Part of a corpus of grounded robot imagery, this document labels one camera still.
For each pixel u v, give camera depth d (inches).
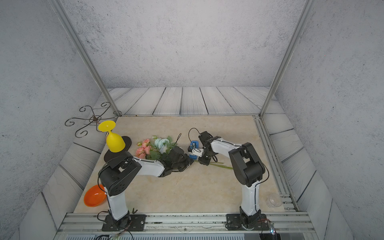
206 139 30.9
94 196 31.3
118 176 19.4
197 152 33.3
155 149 38.9
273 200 31.1
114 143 30.3
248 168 20.1
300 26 29.9
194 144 38.8
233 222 28.6
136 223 28.7
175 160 29.8
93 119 29.9
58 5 27.5
